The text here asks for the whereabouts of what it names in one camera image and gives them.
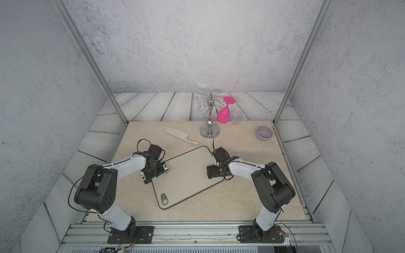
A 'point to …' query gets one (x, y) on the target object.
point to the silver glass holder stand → (210, 130)
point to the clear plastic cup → (235, 116)
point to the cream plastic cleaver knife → (180, 134)
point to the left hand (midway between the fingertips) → (164, 174)
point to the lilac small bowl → (263, 133)
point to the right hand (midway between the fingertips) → (214, 172)
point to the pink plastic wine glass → (223, 115)
